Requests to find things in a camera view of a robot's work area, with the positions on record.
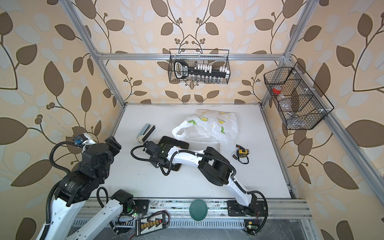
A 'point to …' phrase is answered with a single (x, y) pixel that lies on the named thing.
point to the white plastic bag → (209, 126)
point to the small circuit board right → (251, 226)
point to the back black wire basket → (228, 80)
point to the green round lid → (198, 209)
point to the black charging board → (146, 225)
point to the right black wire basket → (300, 103)
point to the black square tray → (169, 141)
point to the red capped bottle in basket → (277, 89)
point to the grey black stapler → (146, 132)
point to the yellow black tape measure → (241, 152)
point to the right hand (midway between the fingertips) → (157, 157)
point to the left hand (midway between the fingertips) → (110, 141)
